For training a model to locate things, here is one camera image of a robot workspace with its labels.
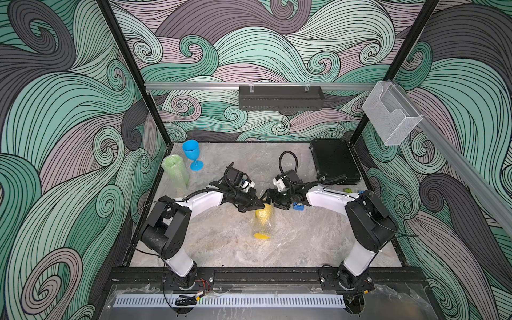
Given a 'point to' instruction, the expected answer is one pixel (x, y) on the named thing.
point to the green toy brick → (348, 190)
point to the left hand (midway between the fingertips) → (265, 204)
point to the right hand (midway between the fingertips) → (264, 204)
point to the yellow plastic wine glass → (263, 216)
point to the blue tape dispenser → (298, 206)
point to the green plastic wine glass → (174, 164)
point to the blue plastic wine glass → (191, 151)
